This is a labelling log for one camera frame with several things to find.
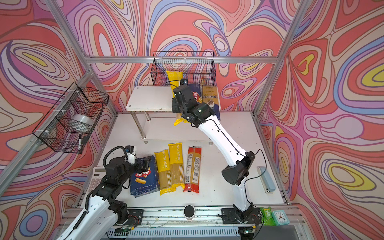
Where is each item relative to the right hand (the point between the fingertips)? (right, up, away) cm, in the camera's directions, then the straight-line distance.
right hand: (180, 104), depth 74 cm
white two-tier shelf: (-14, -2, 0) cm, 14 cm away
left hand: (-20, -27, +6) cm, 34 cm away
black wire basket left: (-53, -11, -4) cm, 54 cm away
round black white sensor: (+5, -53, -4) cm, 53 cm away
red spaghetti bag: (+6, -37, +12) cm, 40 cm away
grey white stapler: (+47, -41, +6) cm, 62 cm away
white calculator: (-49, -39, +12) cm, 64 cm away
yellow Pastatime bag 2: (-5, -28, +21) cm, 36 cm away
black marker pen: (-49, -19, -2) cm, 53 cm away
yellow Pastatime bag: (-12, -31, +17) cm, 38 cm away
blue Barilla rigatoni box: (-20, -42, +4) cm, 47 cm away
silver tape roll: (-48, -7, -1) cm, 49 cm away
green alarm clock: (+49, -56, -3) cm, 75 cm away
